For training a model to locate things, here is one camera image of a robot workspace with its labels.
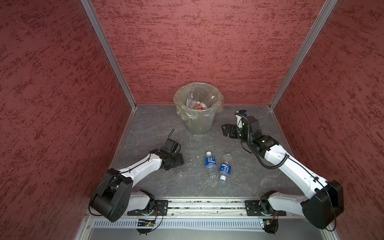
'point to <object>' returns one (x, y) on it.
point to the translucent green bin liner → (197, 100)
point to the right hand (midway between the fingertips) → (227, 129)
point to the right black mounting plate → (253, 209)
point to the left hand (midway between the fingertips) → (179, 165)
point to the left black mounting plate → (160, 208)
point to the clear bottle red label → (201, 106)
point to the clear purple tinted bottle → (192, 102)
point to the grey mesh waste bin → (202, 126)
